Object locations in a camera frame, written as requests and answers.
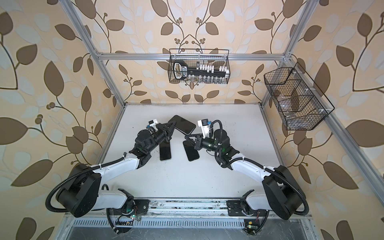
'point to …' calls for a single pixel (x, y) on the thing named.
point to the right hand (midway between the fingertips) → (186, 138)
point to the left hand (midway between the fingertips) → (177, 121)
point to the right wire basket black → (300, 104)
